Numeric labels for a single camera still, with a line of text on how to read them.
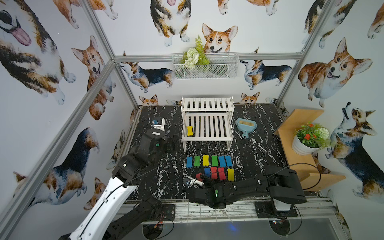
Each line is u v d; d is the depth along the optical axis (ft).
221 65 3.03
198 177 2.76
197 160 2.98
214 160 2.97
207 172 2.82
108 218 1.29
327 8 2.42
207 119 3.13
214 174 2.75
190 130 2.93
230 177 2.77
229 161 2.97
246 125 3.52
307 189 1.56
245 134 3.30
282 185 1.54
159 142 1.48
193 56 2.60
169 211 2.42
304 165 2.68
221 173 2.82
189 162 2.96
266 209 2.43
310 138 2.49
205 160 2.96
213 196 1.94
